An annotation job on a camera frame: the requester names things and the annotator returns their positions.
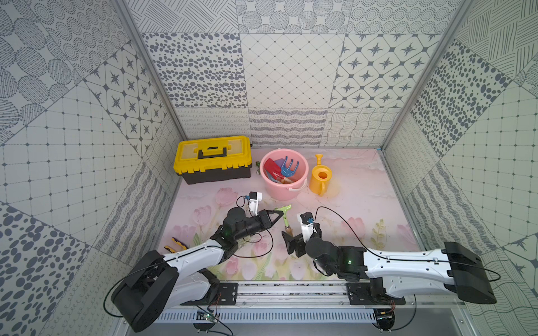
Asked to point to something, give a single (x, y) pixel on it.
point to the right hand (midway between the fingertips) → (293, 229)
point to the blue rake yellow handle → (285, 171)
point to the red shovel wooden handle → (275, 171)
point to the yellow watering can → (320, 174)
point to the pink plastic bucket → (279, 192)
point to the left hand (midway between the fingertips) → (283, 208)
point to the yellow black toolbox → (212, 159)
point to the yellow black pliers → (178, 242)
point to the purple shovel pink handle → (279, 162)
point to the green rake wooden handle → (285, 209)
